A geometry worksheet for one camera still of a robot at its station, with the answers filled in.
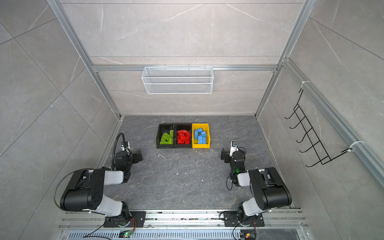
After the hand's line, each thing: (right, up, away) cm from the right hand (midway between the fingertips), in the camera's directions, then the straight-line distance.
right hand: (231, 147), depth 94 cm
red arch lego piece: (-31, +6, +9) cm, 33 cm away
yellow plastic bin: (-16, +12, +13) cm, 24 cm away
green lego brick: (-40, +8, +13) cm, 43 cm away
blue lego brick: (-17, +6, +8) cm, 19 cm away
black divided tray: (-48, +12, +19) cm, 53 cm away
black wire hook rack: (+31, +4, -30) cm, 43 cm away
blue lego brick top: (-20, +11, +10) cm, 25 cm away
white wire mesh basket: (-34, +45, +6) cm, 57 cm away
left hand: (-64, -1, 0) cm, 64 cm away
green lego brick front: (-43, +2, +7) cm, 44 cm away
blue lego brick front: (-20, +4, +7) cm, 21 cm away
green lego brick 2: (-44, +6, +7) cm, 45 cm away
